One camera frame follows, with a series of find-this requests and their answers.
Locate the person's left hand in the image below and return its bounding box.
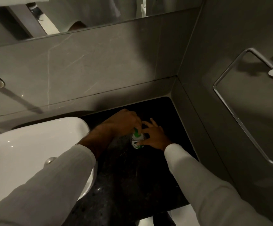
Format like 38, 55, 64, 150
103, 108, 143, 139

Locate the person's right hand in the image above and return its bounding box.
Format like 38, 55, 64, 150
136, 118, 174, 152

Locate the white ceramic sink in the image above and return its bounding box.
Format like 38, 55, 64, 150
0, 116, 97, 211

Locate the person's right forearm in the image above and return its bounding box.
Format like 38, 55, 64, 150
164, 143, 273, 226

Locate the green white hand sanitizer bottle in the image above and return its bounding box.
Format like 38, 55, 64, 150
130, 128, 145, 150

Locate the wall mirror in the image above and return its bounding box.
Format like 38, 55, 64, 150
0, 0, 204, 50

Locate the person's left forearm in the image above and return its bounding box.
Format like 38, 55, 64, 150
0, 129, 118, 226

